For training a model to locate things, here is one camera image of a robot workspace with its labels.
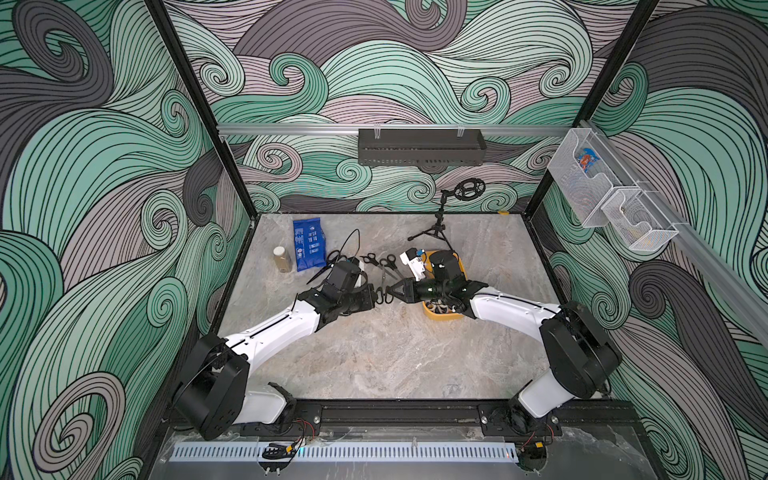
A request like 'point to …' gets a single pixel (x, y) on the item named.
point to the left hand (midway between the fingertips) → (380, 293)
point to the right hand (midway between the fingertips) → (391, 289)
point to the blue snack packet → (310, 245)
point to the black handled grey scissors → (384, 293)
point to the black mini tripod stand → (466, 190)
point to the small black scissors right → (390, 263)
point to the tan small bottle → (281, 259)
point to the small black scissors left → (370, 258)
